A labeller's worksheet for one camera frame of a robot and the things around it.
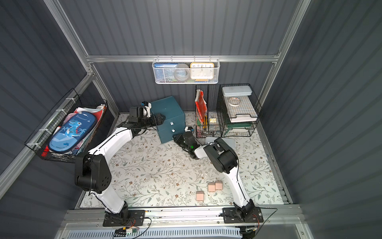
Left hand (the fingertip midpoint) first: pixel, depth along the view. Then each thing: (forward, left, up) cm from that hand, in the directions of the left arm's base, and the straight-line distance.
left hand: (161, 119), depth 89 cm
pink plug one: (-34, -29, -20) cm, 49 cm away
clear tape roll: (+15, -47, 0) cm, 50 cm away
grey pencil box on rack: (+24, -50, +3) cm, 55 cm away
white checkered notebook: (+12, -50, 0) cm, 51 cm away
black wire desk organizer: (+17, -42, -10) cm, 46 cm away
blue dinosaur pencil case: (-23, +35, +13) cm, 44 cm away
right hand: (-1, -7, -14) cm, 16 cm away
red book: (+25, -25, -12) cm, 38 cm away
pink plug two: (-33, -34, -19) cm, 51 cm away
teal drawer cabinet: (-1, -8, -2) cm, 8 cm away
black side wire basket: (-5, +44, +15) cm, 47 cm away
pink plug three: (-39, -23, -19) cm, 49 cm away
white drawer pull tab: (-2, -6, -10) cm, 11 cm away
